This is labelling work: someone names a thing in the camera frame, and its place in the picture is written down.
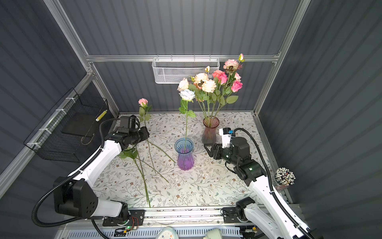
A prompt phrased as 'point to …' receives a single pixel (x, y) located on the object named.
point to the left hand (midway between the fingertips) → (149, 132)
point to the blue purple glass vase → (184, 147)
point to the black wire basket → (71, 130)
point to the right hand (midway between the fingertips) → (209, 146)
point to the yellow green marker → (101, 115)
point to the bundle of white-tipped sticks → (284, 177)
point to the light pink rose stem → (144, 115)
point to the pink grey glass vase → (210, 123)
